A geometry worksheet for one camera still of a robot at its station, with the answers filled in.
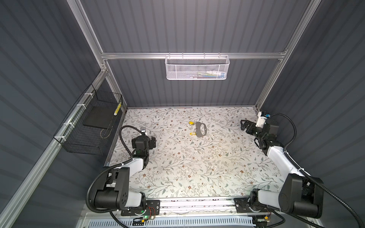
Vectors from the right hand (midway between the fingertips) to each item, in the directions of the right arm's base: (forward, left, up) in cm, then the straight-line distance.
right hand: (250, 123), depth 85 cm
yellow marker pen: (+3, +79, +11) cm, 79 cm away
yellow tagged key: (+6, +34, -19) cm, 40 cm away
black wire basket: (-11, +91, +11) cm, 92 cm away
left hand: (-4, +67, -9) cm, 67 cm away
